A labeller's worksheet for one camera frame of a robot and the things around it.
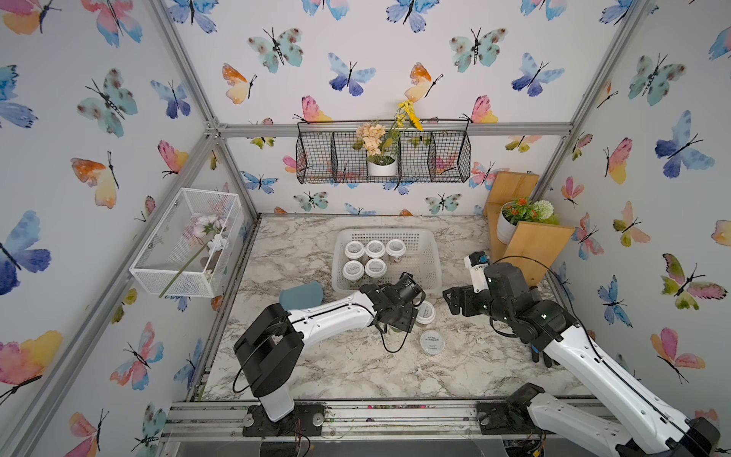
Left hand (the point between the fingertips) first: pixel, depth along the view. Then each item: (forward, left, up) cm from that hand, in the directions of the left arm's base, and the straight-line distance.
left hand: (405, 314), depth 85 cm
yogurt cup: (+24, +16, 0) cm, 29 cm away
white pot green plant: (+26, -38, +17) cm, 48 cm away
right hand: (+1, -14, +13) cm, 19 cm away
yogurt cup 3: (+17, +16, -1) cm, 23 cm away
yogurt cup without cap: (-8, -7, -2) cm, 11 cm away
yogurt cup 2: (+24, +8, 0) cm, 26 cm away
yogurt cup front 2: (+1, -6, -2) cm, 7 cm away
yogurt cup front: (+17, +8, -1) cm, 19 cm away
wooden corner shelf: (+14, -38, +13) cm, 42 cm away
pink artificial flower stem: (+14, +52, +23) cm, 59 cm away
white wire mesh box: (+15, +54, +26) cm, 62 cm away
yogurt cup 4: (+26, +1, -1) cm, 26 cm away
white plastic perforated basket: (+24, -8, -6) cm, 26 cm away
